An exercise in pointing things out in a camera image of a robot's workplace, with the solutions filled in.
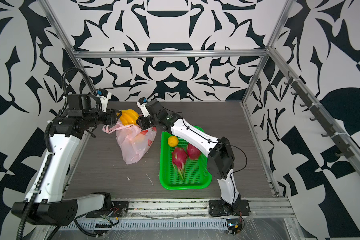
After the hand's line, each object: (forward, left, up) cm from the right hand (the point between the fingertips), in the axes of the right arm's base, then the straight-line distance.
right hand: (137, 119), depth 77 cm
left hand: (-1, +8, +9) cm, 12 cm away
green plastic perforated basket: (-20, -30, -26) cm, 45 cm away
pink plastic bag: (-10, +1, -4) cm, 11 cm away
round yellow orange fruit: (-1, -17, -20) cm, 26 cm away
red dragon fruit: (-10, -29, -19) cm, 35 cm away
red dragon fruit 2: (-12, -21, -18) cm, 30 cm away
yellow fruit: (+1, +5, +1) cm, 5 cm away
